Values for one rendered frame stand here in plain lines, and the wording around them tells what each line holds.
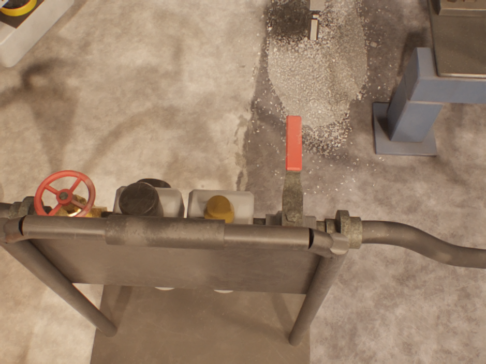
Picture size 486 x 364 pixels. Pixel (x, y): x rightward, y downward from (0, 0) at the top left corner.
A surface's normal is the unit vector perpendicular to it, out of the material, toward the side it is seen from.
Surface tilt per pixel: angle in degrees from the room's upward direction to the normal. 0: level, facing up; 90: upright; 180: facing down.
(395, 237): 46
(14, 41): 90
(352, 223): 9
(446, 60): 0
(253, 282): 90
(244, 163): 0
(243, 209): 0
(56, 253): 90
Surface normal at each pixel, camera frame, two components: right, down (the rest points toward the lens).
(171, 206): 0.00, -0.45
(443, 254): 0.48, 0.42
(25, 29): 0.87, 0.43
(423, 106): -0.05, 0.89
